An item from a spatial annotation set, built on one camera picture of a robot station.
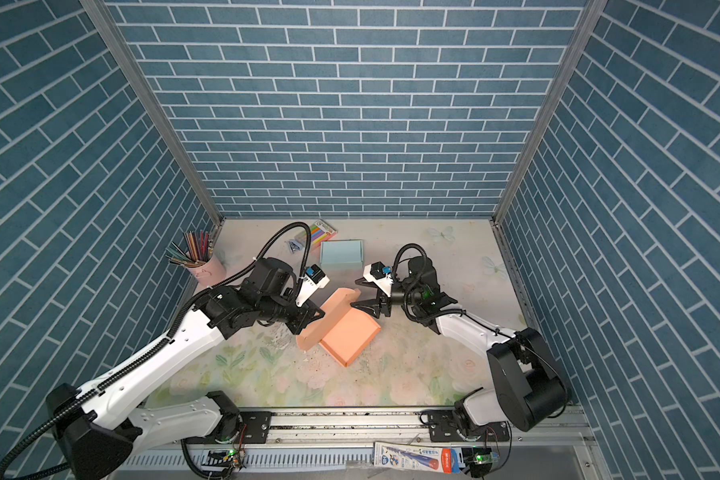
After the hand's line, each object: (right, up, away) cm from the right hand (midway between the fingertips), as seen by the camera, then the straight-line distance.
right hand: (355, 289), depth 78 cm
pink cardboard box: (-4, -14, +9) cm, 17 cm away
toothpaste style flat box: (+15, -38, -9) cm, 42 cm away
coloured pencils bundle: (-53, +10, +18) cm, 57 cm away
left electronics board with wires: (-30, -40, -6) cm, 51 cm away
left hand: (-7, -5, -6) cm, 11 cm away
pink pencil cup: (-48, +2, +18) cm, 51 cm away
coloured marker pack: (-16, +17, +36) cm, 42 cm away
